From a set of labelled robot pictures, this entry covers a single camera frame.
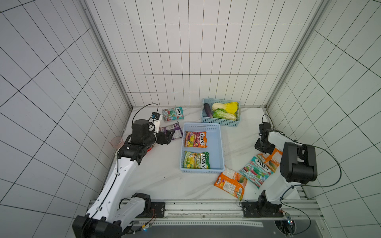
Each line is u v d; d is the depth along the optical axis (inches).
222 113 41.4
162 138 25.5
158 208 28.7
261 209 26.4
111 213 15.1
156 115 24.7
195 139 38.4
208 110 44.4
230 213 28.6
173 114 43.8
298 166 19.0
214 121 40.9
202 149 37.3
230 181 31.8
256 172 32.9
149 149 37.3
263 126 31.3
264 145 31.3
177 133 40.3
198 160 34.6
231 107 42.0
